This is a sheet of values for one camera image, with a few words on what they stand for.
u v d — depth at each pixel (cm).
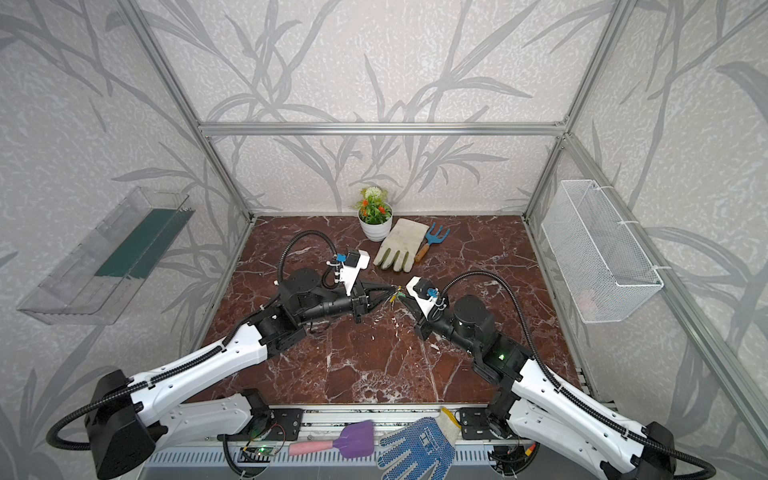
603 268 62
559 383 47
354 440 71
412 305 63
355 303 58
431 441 71
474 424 74
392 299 64
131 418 39
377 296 64
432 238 113
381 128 96
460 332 55
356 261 58
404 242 111
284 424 73
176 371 43
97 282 63
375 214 102
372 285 62
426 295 55
